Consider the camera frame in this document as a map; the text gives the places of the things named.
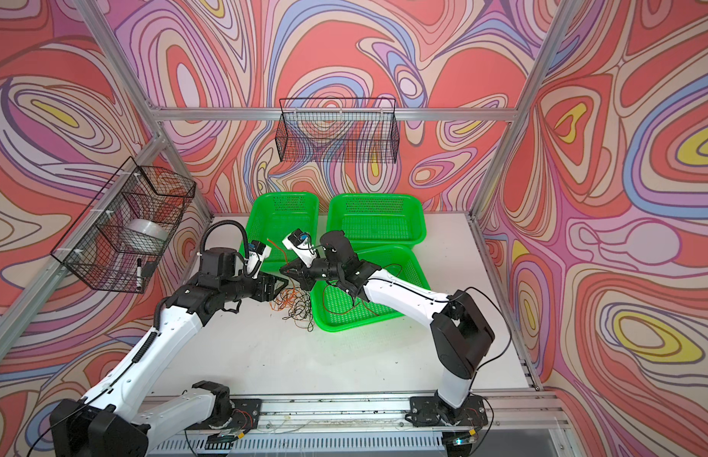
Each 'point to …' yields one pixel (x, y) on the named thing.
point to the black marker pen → (139, 273)
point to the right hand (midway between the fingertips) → (286, 275)
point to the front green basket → (333, 308)
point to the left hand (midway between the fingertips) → (282, 277)
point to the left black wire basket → (123, 234)
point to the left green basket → (274, 216)
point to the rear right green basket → (388, 219)
